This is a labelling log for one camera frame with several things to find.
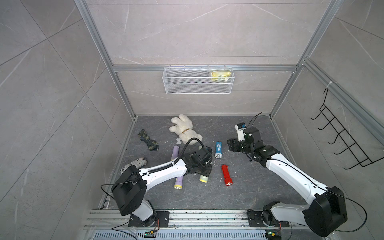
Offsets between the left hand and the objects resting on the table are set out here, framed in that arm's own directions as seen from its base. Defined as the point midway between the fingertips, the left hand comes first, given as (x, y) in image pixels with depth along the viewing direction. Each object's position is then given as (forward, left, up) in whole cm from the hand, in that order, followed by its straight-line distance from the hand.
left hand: (211, 168), depth 81 cm
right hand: (+12, -13, +9) cm, 20 cm away
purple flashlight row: (+15, +22, -9) cm, 28 cm away
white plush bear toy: (+30, +16, -1) cm, 34 cm away
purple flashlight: (-7, +19, -6) cm, 21 cm away
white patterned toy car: (+7, +44, -6) cm, 45 cm away
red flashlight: (-4, -10, -9) cm, 14 cm away
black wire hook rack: (-8, -59, +23) cm, 64 cm away
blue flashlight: (+15, -7, -6) cm, 18 cm away
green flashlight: (-6, +4, 0) cm, 7 cm away
